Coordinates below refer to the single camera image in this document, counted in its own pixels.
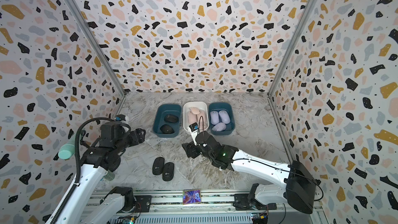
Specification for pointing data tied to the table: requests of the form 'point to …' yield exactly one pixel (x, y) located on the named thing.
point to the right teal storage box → (227, 107)
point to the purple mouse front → (224, 116)
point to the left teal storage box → (162, 110)
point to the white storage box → (203, 106)
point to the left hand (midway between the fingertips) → (141, 132)
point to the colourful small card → (192, 196)
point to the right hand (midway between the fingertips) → (190, 142)
